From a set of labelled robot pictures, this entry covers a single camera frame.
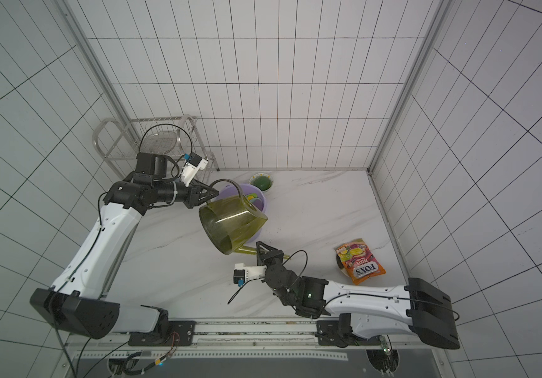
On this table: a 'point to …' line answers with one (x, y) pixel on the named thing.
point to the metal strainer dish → (164, 142)
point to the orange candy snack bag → (359, 261)
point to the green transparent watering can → (228, 221)
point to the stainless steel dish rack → (119, 142)
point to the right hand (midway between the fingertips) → (254, 245)
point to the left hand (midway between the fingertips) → (212, 197)
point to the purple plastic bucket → (253, 194)
